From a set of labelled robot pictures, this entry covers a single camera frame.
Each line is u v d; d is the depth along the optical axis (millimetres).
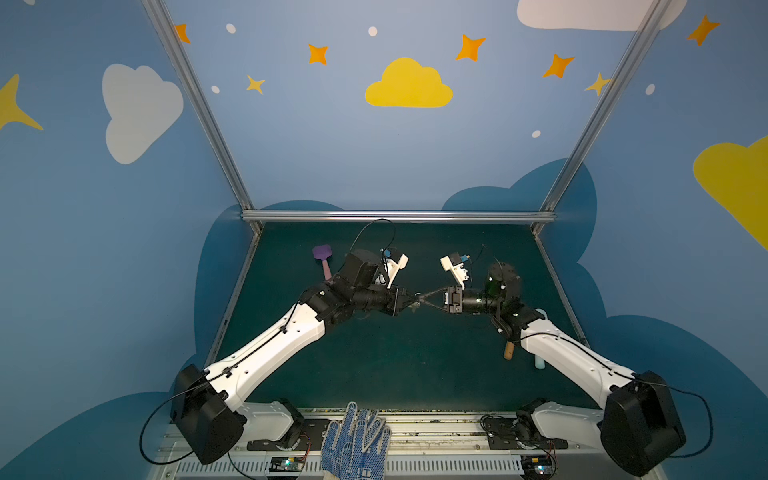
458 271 701
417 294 707
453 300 668
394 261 648
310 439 734
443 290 692
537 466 715
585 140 936
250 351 438
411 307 747
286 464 715
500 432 746
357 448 703
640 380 433
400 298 623
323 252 1107
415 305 734
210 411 375
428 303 699
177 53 746
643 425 405
